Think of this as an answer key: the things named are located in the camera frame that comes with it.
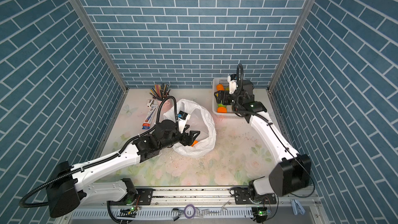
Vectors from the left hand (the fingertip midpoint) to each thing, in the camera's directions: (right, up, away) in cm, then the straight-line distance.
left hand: (195, 130), depth 75 cm
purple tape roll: (-2, -37, -4) cm, 37 cm away
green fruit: (+13, +12, +13) cm, 22 cm away
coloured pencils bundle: (-25, +20, +24) cm, 40 cm away
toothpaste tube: (-34, -1, +24) cm, 42 cm away
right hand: (+13, +20, +5) cm, 24 cm away
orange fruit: (+15, +25, +41) cm, 50 cm away
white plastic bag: (+2, +4, +9) cm, 10 cm away
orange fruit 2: (+16, +8, +28) cm, 33 cm away
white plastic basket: (+22, +6, +31) cm, 39 cm away
